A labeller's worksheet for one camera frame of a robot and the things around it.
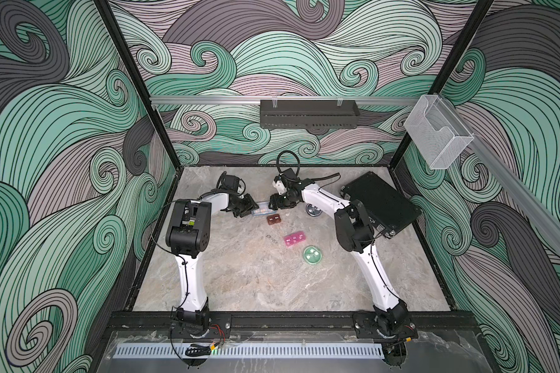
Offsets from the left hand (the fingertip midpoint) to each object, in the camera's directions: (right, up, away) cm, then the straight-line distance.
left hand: (256, 206), depth 101 cm
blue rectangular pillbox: (+3, -2, 0) cm, 4 cm away
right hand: (+7, 0, +1) cm, 7 cm away
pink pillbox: (+16, -12, -9) cm, 22 cm away
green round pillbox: (+23, -18, -13) cm, 32 cm away
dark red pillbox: (+8, -5, -3) cm, 10 cm away
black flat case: (+57, -2, -4) cm, 57 cm away
